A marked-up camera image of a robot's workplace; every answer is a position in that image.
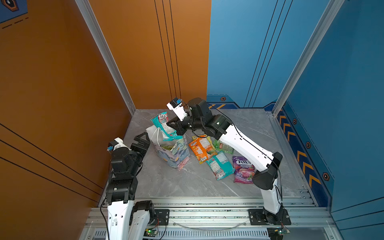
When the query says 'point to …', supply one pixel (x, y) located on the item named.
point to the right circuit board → (276, 233)
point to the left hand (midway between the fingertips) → (146, 136)
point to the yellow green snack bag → (194, 138)
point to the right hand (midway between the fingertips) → (169, 122)
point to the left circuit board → (150, 232)
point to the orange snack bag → (202, 148)
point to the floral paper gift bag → (175, 153)
